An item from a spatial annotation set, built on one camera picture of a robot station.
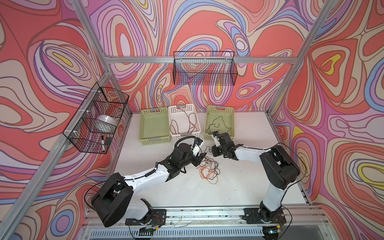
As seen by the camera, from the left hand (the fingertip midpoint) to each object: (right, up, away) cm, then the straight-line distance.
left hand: (204, 149), depth 81 cm
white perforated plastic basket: (-14, +17, +33) cm, 40 cm away
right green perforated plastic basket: (+15, +19, +34) cm, 41 cm away
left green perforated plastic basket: (-36, +13, +31) cm, 49 cm away
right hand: (+8, -3, +16) cm, 18 cm away
